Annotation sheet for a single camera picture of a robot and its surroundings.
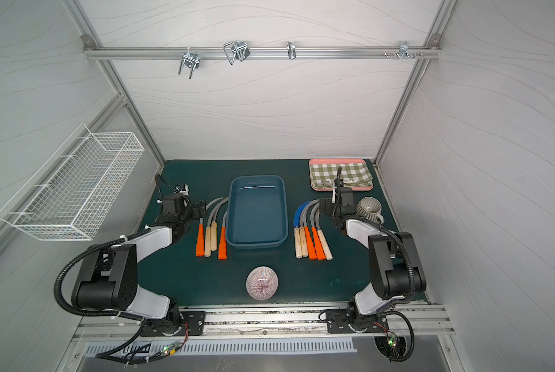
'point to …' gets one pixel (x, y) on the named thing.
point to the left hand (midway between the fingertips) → (193, 203)
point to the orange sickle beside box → (222, 248)
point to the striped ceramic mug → (370, 208)
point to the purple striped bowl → (262, 283)
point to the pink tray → (318, 161)
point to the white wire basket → (69, 195)
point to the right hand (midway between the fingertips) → (337, 198)
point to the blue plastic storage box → (256, 211)
